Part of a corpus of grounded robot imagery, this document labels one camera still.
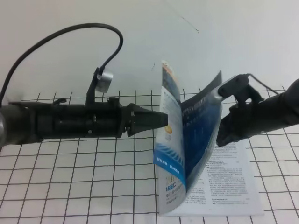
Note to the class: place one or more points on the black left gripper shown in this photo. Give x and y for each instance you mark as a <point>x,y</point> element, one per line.
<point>106,119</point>

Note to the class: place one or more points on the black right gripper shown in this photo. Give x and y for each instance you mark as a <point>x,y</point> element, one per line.
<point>245,122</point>

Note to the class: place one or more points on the white HEEC catalogue book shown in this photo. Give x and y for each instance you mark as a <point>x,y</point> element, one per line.
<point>196,177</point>

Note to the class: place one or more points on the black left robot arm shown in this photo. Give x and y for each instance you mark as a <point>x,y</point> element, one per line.
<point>32,122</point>

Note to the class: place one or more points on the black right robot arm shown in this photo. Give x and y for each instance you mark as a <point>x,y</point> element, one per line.
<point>288,107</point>

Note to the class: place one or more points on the white black-grid tablecloth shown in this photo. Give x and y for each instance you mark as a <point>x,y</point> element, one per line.
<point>113,181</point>

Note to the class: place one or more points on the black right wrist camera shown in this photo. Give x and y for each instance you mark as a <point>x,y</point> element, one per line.
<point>237,86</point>

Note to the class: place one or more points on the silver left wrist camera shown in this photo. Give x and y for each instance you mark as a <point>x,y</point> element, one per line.
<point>100,82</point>

